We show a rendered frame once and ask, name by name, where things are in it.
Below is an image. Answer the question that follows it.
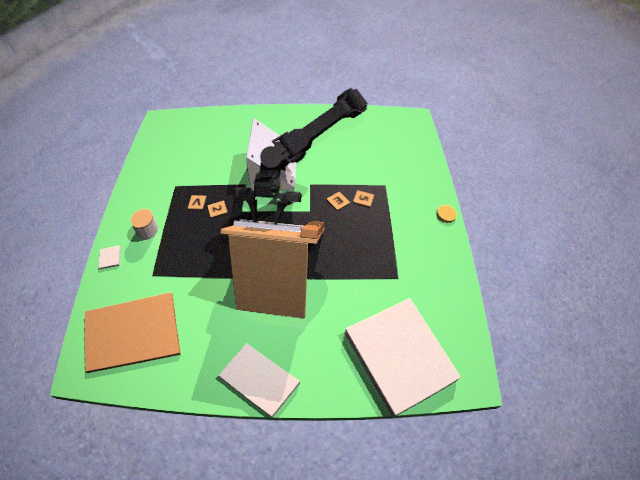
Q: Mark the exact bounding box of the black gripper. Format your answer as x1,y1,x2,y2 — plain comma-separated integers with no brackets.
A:
233,169,302,225

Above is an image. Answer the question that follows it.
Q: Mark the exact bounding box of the pale pink flat square tile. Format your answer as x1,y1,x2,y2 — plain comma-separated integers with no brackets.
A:
99,245,121,269

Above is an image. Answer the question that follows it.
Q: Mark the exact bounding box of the pale pink flat rectangular slab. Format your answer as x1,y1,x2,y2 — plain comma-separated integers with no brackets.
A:
344,298,461,418

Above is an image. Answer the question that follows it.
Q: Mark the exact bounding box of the grey cylinder with orange top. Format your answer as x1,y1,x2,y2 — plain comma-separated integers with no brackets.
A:
131,209,158,240

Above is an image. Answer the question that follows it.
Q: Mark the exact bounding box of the tan letter tile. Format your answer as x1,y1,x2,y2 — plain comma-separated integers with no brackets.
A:
207,201,227,218
354,191,374,206
188,195,206,209
327,192,350,210

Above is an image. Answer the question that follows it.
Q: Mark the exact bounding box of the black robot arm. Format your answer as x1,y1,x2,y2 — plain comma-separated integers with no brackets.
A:
254,88,368,196

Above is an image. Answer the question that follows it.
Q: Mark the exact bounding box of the orange flat rectangular board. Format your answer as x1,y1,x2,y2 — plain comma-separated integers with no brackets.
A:
84,292,181,373

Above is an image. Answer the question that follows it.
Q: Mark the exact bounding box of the orange round disc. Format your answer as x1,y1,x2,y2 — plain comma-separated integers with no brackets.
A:
437,205,457,223

